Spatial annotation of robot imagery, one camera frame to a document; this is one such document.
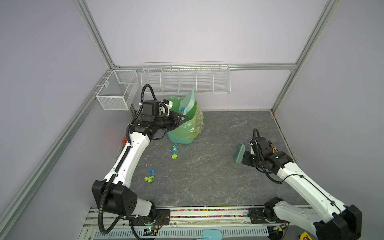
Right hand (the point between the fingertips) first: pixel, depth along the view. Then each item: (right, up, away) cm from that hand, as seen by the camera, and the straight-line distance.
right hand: (244, 159), depth 80 cm
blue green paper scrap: (-41, +3, +19) cm, 45 cm away
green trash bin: (-40, +10, +12) cm, 43 cm away
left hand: (-30, +21, -8) cm, 38 cm away
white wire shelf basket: (-20, +53, +27) cm, 63 cm away
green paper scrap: (-40, -2, +14) cm, 42 cm away
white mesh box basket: (-78, +40, +17) cm, 89 cm away
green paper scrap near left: (-53, -13, +5) cm, 55 cm away
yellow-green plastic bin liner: (-27, +18, +3) cm, 33 cm away
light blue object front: (-19, -33, -11) cm, 39 cm away
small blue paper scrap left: (-53, -10, +9) cm, 54 cm away
